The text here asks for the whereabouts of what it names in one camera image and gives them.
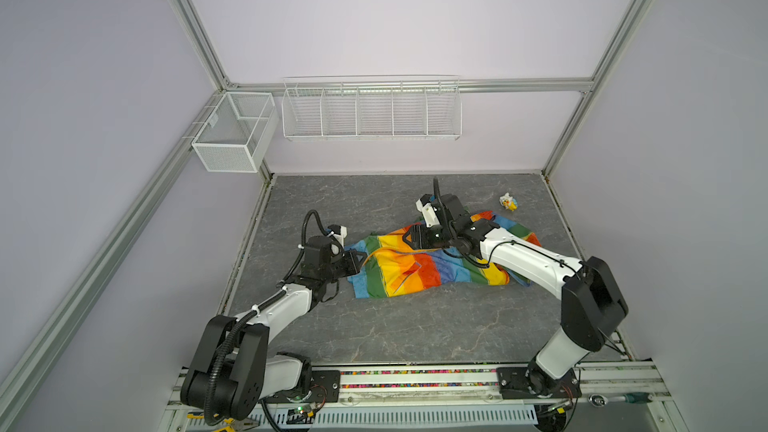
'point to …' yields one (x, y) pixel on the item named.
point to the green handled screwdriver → (633, 398)
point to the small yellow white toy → (509, 202)
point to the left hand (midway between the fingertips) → (368, 258)
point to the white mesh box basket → (238, 133)
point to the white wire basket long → (372, 108)
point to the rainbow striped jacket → (397, 267)
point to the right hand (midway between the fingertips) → (410, 239)
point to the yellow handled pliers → (232, 424)
